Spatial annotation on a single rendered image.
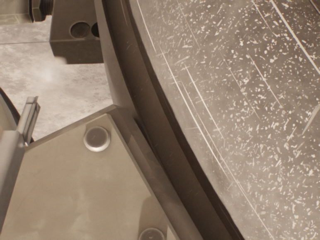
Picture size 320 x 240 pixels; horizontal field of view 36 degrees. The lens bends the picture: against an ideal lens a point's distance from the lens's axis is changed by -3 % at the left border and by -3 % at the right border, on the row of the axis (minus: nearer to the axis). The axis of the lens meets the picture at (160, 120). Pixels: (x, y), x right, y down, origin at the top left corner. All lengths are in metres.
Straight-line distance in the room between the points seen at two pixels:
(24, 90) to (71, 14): 1.27
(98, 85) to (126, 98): 1.37
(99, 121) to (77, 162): 0.02
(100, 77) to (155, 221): 1.37
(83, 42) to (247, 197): 0.18
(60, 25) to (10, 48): 1.08
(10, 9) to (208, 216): 0.21
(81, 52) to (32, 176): 0.16
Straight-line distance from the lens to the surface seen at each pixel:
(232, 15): 0.16
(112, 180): 0.16
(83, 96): 1.62
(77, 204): 0.16
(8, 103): 0.93
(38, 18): 0.34
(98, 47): 0.31
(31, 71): 1.49
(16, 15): 0.34
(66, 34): 0.31
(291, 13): 0.16
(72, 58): 0.32
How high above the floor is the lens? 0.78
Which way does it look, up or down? 26 degrees down
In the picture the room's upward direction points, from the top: 174 degrees clockwise
